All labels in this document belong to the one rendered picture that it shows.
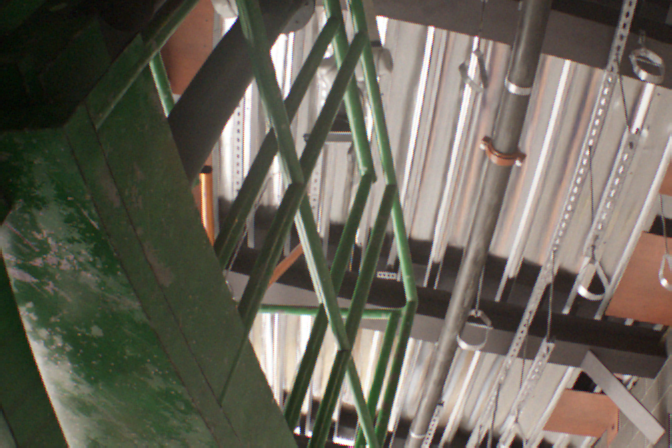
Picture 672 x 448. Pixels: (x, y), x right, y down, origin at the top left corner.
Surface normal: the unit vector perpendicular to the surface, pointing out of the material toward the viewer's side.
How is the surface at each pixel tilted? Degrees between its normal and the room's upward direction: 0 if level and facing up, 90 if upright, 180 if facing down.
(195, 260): 90
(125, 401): 180
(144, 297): 90
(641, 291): 180
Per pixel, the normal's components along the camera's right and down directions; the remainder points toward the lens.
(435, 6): -0.21, 0.63
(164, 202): 0.96, 0.00
